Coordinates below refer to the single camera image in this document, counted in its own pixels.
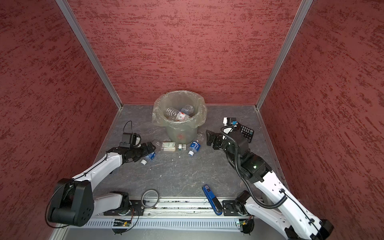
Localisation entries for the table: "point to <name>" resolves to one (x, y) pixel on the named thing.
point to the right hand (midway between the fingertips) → (213, 134)
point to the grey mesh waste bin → (179, 136)
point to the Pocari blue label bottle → (188, 109)
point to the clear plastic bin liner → (177, 99)
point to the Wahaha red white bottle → (182, 116)
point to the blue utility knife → (214, 200)
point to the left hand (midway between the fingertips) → (150, 153)
